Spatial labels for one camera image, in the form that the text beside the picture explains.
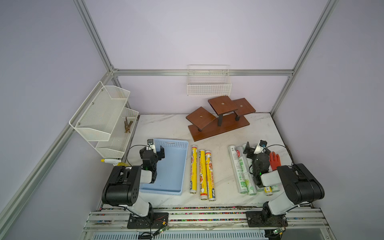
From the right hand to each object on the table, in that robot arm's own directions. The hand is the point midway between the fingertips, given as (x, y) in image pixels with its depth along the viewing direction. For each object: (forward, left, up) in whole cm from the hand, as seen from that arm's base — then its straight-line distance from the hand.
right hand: (255, 145), depth 92 cm
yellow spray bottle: (-13, +80, +7) cm, 82 cm away
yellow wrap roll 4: (-26, -2, -6) cm, 26 cm away
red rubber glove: (-6, -13, -9) cm, 17 cm away
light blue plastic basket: (-10, +54, -11) cm, 56 cm away
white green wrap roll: (-13, +13, -5) cm, 19 cm away
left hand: (+1, +65, -2) cm, 65 cm away
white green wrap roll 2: (-19, +8, -5) cm, 21 cm away
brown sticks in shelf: (+13, +82, +6) cm, 84 cm away
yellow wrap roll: (-18, +39, -5) cm, 44 cm away
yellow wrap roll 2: (-23, +34, -6) cm, 41 cm away
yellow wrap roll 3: (-17, +29, -5) cm, 34 cm away
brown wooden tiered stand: (+11, +32, +8) cm, 35 cm away
